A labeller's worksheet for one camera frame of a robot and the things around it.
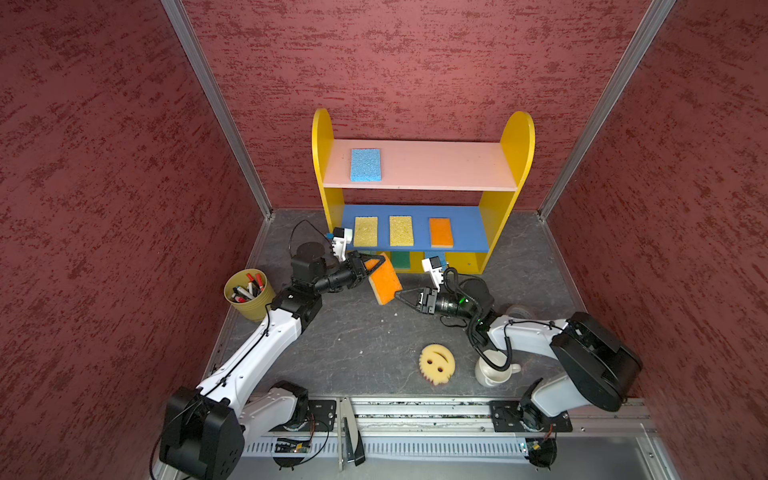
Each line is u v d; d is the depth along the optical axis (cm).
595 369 43
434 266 73
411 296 72
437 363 80
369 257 71
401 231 95
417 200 122
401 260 99
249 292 87
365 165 74
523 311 91
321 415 75
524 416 67
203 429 38
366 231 95
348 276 66
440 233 94
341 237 70
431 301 68
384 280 71
